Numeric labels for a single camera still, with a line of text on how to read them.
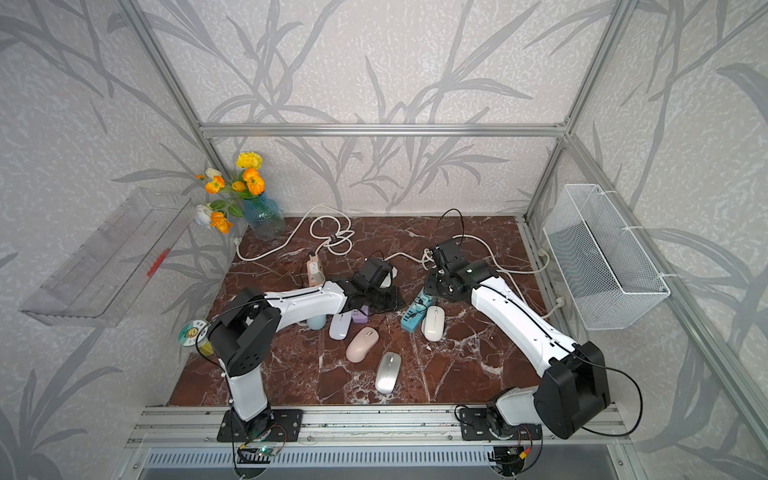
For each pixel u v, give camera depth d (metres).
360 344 0.86
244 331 0.48
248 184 0.79
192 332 0.81
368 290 0.72
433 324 0.89
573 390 0.40
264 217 1.05
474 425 0.73
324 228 1.18
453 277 0.59
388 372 0.80
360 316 0.91
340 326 0.89
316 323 0.90
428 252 1.01
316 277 0.96
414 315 0.89
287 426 0.73
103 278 0.66
